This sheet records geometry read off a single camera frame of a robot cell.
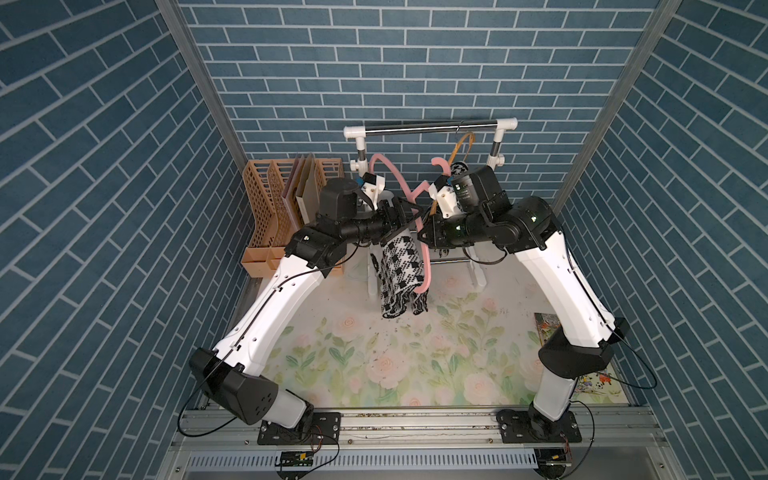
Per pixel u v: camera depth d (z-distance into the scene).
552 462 0.70
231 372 0.39
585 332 0.43
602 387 0.80
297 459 0.72
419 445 0.72
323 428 0.74
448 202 0.57
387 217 0.57
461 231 0.52
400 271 0.68
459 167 0.89
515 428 0.74
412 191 0.68
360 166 0.79
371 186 0.62
